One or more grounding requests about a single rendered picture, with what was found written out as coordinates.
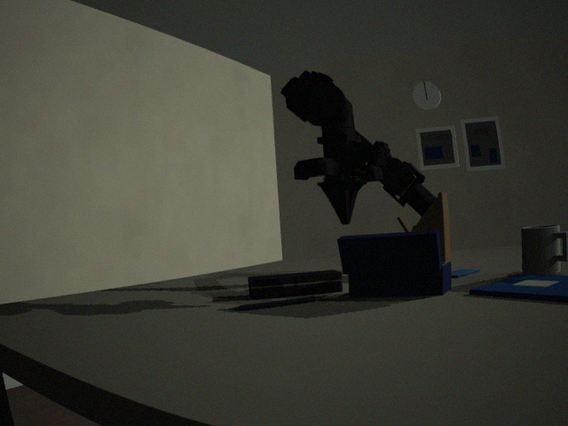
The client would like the dark blue notebook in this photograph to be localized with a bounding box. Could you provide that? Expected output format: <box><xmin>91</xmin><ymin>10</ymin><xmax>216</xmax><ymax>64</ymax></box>
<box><xmin>469</xmin><ymin>274</ymin><xmax>568</xmax><ymax>303</ymax></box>

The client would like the black mug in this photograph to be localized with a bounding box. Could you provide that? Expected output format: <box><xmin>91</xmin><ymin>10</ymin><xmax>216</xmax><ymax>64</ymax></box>
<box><xmin>521</xmin><ymin>225</ymin><xmax>568</xmax><ymax>275</ymax></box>

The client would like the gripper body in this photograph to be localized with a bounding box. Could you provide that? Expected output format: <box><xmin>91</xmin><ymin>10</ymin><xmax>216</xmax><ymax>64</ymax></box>
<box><xmin>294</xmin><ymin>128</ymin><xmax>383</xmax><ymax>182</ymax></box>

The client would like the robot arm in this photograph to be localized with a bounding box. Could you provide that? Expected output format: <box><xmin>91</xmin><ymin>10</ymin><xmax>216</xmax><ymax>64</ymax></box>
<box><xmin>281</xmin><ymin>71</ymin><xmax>436</xmax><ymax>216</ymax></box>

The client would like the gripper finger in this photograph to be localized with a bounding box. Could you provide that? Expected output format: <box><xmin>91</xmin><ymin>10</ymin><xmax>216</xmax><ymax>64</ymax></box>
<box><xmin>317</xmin><ymin>179</ymin><xmax>356</xmax><ymax>225</ymax></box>
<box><xmin>349</xmin><ymin>180</ymin><xmax>367</xmax><ymax>223</ymax></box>

